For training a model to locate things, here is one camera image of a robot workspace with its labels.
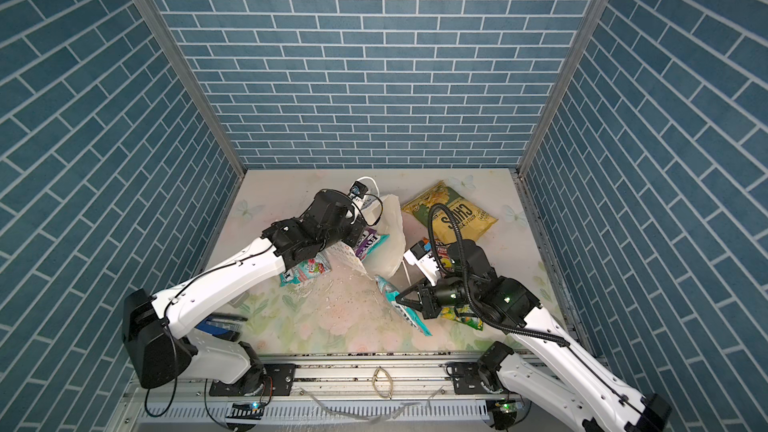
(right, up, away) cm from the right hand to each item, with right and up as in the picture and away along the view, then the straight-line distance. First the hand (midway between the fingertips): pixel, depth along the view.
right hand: (395, 297), depth 64 cm
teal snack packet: (+4, -5, +2) cm, 7 cm away
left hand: (-9, +17, +13) cm, 23 cm away
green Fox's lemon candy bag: (+12, -1, -5) cm, 13 cm away
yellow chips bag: (+25, +14, +34) cm, 45 cm away
